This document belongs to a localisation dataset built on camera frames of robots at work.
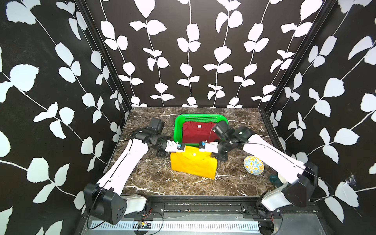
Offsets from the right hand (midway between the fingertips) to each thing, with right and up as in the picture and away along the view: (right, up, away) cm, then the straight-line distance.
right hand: (211, 151), depth 76 cm
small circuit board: (-34, -35, -6) cm, 49 cm away
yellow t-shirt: (-9, -7, +4) cm, 12 cm away
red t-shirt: (-6, +8, +28) cm, 30 cm away
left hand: (-21, +3, +1) cm, 21 cm away
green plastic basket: (-20, +7, +25) cm, 33 cm away
